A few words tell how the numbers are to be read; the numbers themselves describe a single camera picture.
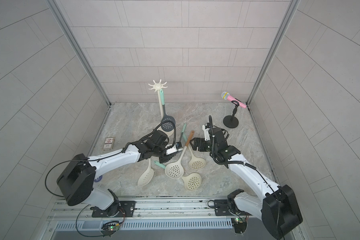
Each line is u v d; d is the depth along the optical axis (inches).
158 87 28.4
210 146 26.3
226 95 36.2
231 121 41.5
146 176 31.8
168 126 35.2
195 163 33.5
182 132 38.1
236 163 20.3
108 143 36.1
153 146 25.3
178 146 27.7
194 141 27.9
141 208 28.5
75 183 16.4
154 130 26.2
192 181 31.0
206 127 28.9
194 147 28.0
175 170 32.5
